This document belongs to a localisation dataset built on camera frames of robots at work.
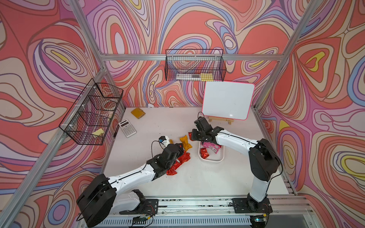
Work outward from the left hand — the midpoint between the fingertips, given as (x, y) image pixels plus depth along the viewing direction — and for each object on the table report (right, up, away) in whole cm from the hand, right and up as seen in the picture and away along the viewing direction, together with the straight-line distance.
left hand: (184, 145), depth 82 cm
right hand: (+6, +3, +9) cm, 12 cm away
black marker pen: (-54, +7, +28) cm, 61 cm away
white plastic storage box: (+19, -9, +8) cm, 22 cm away
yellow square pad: (-39, +21, +36) cm, 57 cm away
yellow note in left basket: (-44, +9, -10) cm, 46 cm away
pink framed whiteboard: (+33, +30, +20) cm, 49 cm away
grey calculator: (-43, +9, +23) cm, 50 cm away
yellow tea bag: (+1, +1, +11) cm, 11 cm away
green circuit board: (-23, -36, -11) cm, 44 cm away
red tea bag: (-7, -15, 0) cm, 17 cm away
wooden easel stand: (+26, +16, +26) cm, 40 cm away
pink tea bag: (+20, -3, +9) cm, 22 cm away
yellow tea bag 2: (-9, 0, +16) cm, 18 cm away
